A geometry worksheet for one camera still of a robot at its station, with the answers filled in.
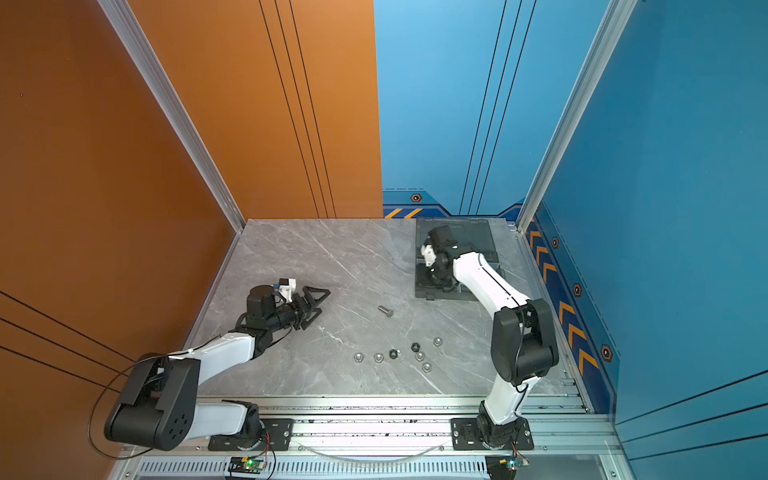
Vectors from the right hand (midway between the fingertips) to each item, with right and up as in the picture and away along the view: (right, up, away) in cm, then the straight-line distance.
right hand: (417, 284), depth 89 cm
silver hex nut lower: (0, -20, -4) cm, 21 cm away
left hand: (-27, -4, -3) cm, 27 cm away
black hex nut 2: (-1, -19, -1) cm, 19 cm away
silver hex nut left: (-17, -21, -4) cm, 27 cm away
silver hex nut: (-11, -21, -4) cm, 24 cm away
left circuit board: (-42, -41, -18) cm, 62 cm away
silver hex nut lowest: (+2, -23, -5) cm, 24 cm away
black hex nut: (-7, -20, -2) cm, 22 cm away
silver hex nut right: (+6, -17, 0) cm, 18 cm away
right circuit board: (+19, -42, -19) cm, 49 cm away
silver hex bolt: (-8, -10, +5) cm, 14 cm away
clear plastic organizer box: (+29, +16, +28) cm, 43 cm away
